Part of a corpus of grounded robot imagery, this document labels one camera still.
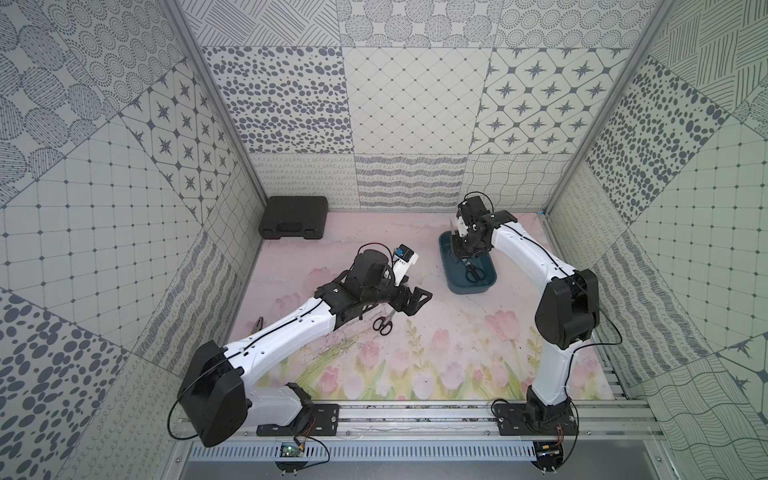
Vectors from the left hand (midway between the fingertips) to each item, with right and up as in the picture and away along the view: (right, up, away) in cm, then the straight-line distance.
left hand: (420, 279), depth 75 cm
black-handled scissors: (-10, -16, +16) cm, 24 cm away
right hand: (+14, +5, +17) cm, 22 cm away
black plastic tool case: (-49, +20, +48) cm, 71 cm away
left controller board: (-32, -41, -3) cm, 52 cm away
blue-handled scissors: (+21, -2, +26) cm, 34 cm away
